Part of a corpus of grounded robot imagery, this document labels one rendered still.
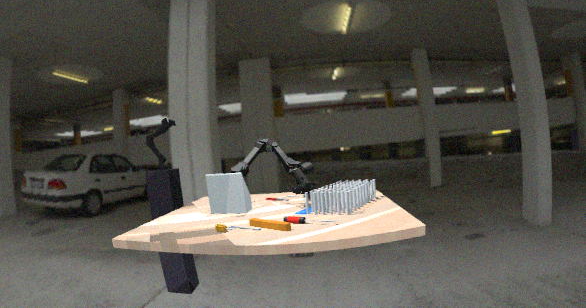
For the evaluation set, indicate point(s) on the blue flat strip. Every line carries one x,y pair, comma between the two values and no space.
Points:
304,211

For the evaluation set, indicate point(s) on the orange rectangular bar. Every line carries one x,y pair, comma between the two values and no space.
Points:
270,224

